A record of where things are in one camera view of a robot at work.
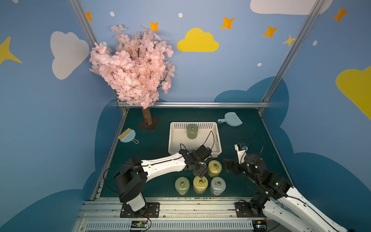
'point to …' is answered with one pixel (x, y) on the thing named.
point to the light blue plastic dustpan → (231, 119)
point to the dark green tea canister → (182, 185)
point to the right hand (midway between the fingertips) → (233, 155)
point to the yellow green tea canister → (214, 168)
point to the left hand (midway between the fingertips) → (201, 164)
